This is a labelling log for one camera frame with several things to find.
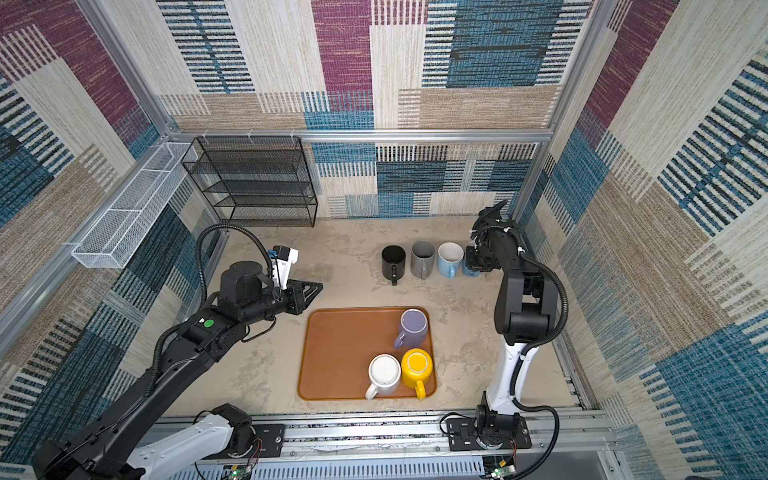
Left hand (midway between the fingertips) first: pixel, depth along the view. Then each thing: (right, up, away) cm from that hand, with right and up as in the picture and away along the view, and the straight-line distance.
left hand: (320, 282), depth 71 cm
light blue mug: (+36, +5, +29) cm, 46 cm away
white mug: (+15, -23, +5) cm, 28 cm away
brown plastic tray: (+10, -21, +14) cm, 27 cm away
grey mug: (+27, +6, +26) cm, 38 cm away
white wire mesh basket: (-48, +10, -1) cm, 49 cm away
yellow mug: (+23, -22, +4) cm, 32 cm away
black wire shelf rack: (-32, +33, +37) cm, 59 cm away
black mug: (+18, +5, +28) cm, 34 cm away
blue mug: (+42, 0, +27) cm, 50 cm away
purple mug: (+23, -13, +12) cm, 29 cm away
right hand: (+44, +2, +24) cm, 50 cm away
